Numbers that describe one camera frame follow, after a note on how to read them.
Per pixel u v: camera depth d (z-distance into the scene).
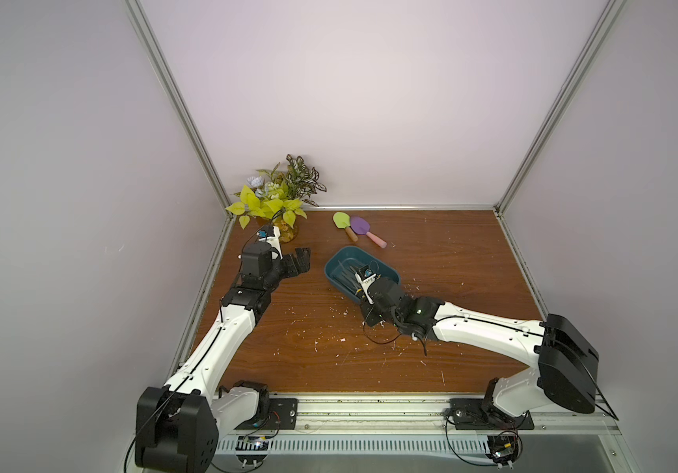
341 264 1.01
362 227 1.14
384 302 0.61
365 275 0.71
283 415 0.73
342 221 1.18
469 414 0.73
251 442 0.72
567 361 0.41
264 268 0.62
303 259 0.74
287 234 1.09
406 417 0.75
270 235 0.70
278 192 0.98
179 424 0.39
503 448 0.70
